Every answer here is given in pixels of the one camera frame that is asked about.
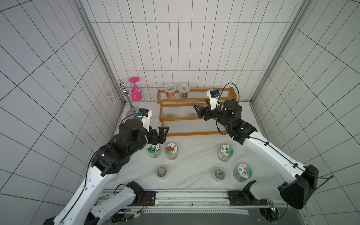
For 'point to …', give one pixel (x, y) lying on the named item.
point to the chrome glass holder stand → (130, 95)
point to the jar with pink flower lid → (242, 172)
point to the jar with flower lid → (225, 153)
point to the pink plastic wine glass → (136, 93)
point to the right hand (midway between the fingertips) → (194, 103)
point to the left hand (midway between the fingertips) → (158, 132)
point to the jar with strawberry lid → (171, 151)
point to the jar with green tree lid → (153, 150)
